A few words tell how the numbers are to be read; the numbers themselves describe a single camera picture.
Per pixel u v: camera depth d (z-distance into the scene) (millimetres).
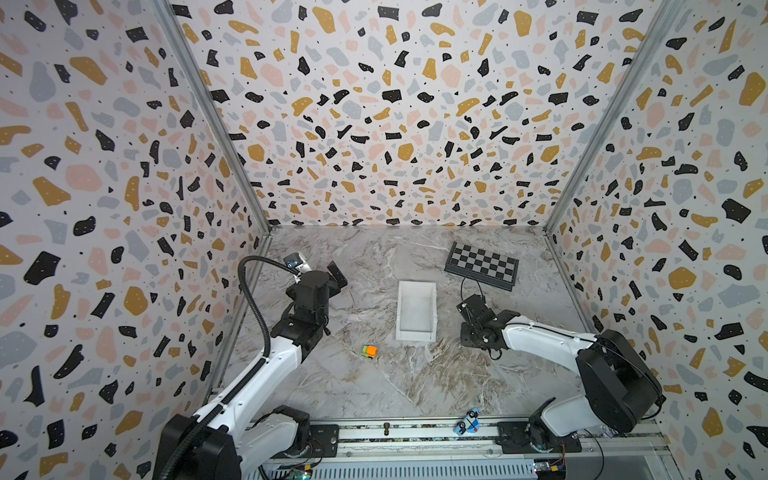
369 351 862
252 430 542
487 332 664
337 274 734
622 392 439
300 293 584
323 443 728
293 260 675
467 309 728
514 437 745
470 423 759
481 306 723
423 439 749
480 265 1065
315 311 595
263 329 518
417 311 963
